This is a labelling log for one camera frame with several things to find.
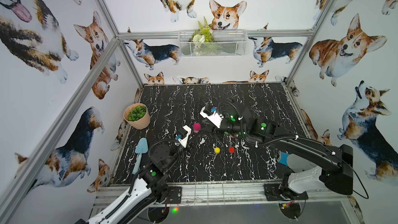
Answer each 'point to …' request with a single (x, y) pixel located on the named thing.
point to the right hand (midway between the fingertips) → (200, 126)
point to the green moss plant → (137, 112)
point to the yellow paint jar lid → (217, 150)
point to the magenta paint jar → (196, 127)
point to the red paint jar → (235, 135)
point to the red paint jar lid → (231, 149)
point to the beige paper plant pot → (140, 123)
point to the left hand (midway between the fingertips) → (198, 127)
